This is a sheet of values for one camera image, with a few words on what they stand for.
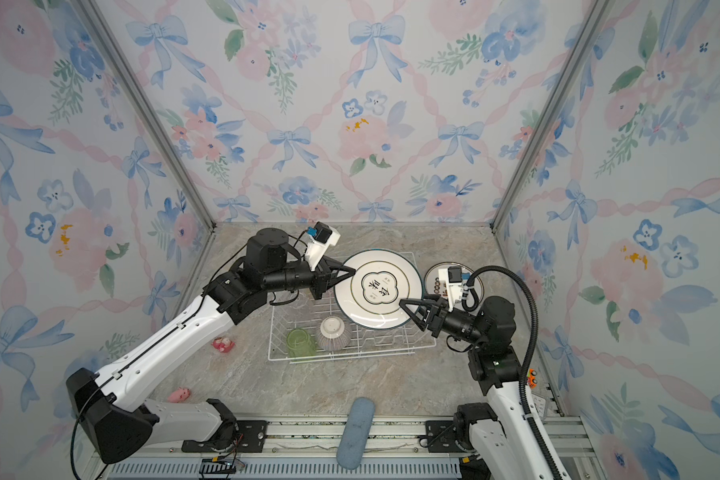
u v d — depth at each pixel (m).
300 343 0.83
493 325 0.52
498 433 0.60
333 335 0.85
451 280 0.61
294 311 0.86
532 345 0.48
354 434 0.73
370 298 0.67
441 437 0.72
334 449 0.73
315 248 0.58
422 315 0.66
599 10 0.68
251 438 0.74
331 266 0.60
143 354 0.42
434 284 0.65
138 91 0.82
